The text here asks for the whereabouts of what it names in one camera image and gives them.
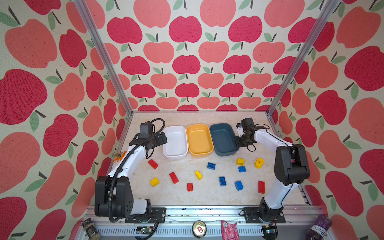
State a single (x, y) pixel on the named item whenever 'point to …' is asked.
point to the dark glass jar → (89, 226)
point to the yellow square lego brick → (240, 161)
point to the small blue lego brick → (242, 169)
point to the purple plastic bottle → (319, 227)
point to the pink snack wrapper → (229, 231)
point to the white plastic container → (177, 146)
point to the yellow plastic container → (200, 140)
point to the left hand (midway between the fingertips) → (162, 139)
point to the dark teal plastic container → (223, 138)
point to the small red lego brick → (190, 187)
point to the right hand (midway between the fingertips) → (241, 143)
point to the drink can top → (199, 229)
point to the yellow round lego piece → (259, 163)
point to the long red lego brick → (174, 177)
